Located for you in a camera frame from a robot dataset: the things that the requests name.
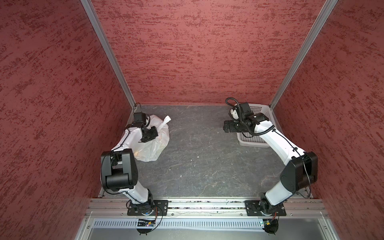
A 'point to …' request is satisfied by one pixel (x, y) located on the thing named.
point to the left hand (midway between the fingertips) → (156, 137)
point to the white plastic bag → (151, 149)
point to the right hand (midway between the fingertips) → (230, 130)
